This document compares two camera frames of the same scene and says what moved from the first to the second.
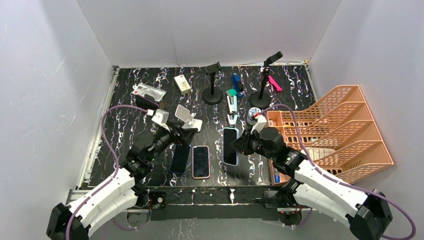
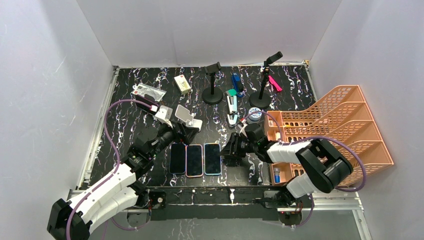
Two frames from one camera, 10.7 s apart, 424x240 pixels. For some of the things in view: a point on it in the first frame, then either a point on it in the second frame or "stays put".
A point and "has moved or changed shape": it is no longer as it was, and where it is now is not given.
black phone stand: [212, 95] stays put
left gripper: [185, 134] stays put
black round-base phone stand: [262, 99] stays put
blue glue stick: [277, 175] stays put
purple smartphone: [230, 154] has moved or changed shape
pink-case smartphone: [200, 162] has moved or changed shape
